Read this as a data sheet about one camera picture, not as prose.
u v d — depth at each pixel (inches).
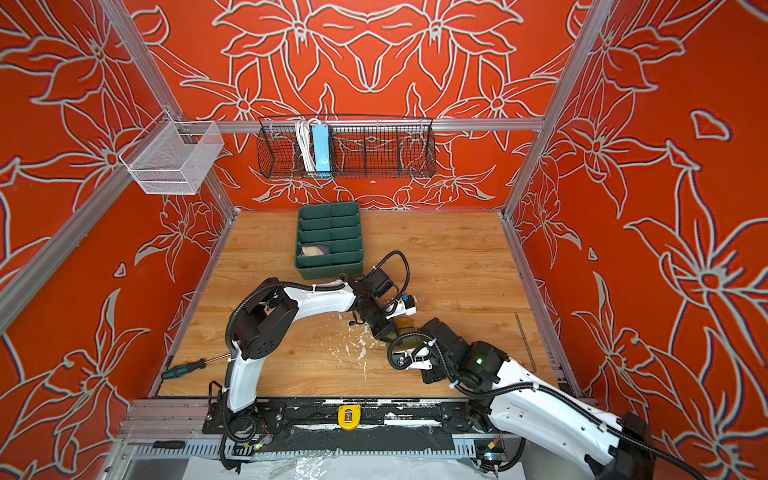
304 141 34.8
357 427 28.1
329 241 40.1
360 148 38.4
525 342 33.7
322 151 35.2
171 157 35.9
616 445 16.2
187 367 31.3
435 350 22.4
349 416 28.4
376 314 30.7
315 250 39.1
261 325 20.1
